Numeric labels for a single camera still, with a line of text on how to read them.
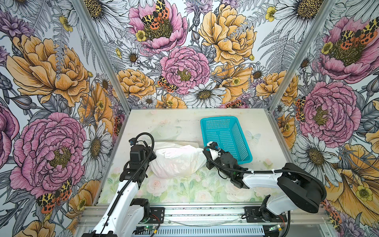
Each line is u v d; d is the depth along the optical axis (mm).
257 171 578
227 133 1082
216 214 761
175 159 813
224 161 655
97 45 839
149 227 709
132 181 545
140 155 634
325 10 727
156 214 746
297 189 441
